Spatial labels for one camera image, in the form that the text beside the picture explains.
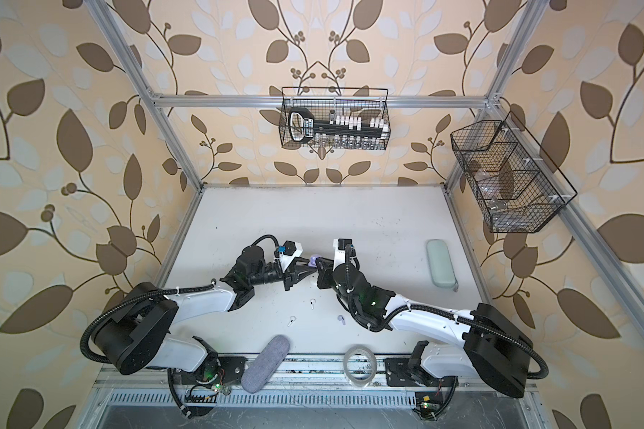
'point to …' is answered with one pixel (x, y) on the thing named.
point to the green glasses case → (442, 268)
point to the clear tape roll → (364, 350)
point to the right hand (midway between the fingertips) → (317, 263)
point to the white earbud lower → (292, 320)
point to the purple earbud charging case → (312, 260)
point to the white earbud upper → (311, 303)
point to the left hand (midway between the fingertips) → (315, 263)
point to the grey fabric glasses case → (266, 364)
